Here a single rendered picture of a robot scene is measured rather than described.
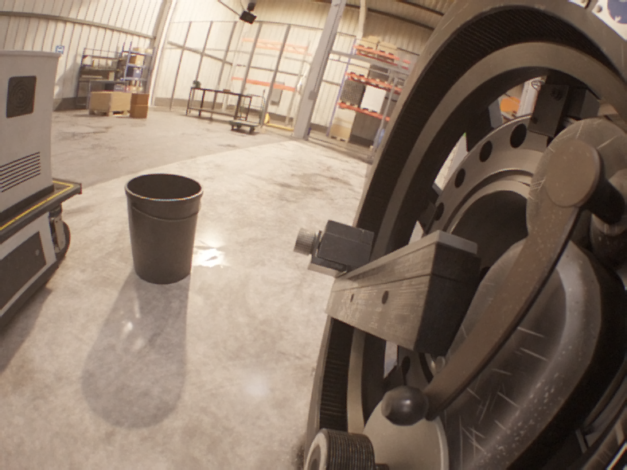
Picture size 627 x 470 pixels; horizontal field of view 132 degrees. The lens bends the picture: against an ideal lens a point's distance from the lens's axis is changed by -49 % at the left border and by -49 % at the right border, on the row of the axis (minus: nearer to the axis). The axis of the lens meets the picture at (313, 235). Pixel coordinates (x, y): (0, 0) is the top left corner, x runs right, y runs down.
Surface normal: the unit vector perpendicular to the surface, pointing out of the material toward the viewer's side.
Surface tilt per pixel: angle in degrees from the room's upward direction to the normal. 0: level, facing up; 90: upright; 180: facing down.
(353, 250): 52
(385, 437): 90
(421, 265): 90
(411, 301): 90
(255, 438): 0
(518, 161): 90
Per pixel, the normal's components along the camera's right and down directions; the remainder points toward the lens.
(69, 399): 0.26, -0.87
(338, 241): 0.08, -0.22
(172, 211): 0.65, 0.51
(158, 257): 0.40, 0.53
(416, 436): -0.96, -0.28
